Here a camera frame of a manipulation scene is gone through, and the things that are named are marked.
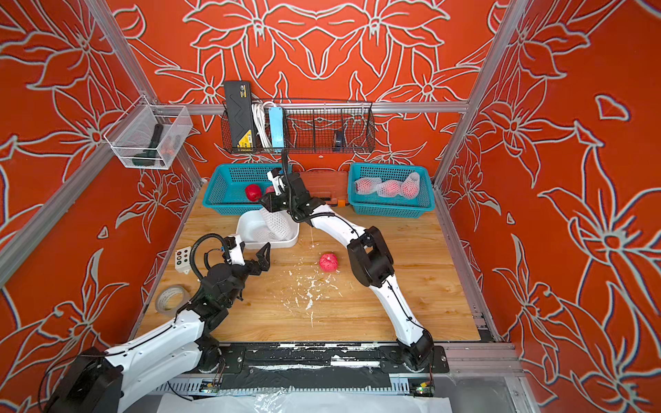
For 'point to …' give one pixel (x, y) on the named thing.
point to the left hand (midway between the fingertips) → (257, 243)
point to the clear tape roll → (170, 298)
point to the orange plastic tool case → (331, 186)
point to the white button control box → (182, 260)
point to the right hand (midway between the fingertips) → (253, 199)
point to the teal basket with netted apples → (390, 190)
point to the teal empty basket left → (225, 192)
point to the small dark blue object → (339, 141)
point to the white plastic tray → (255, 232)
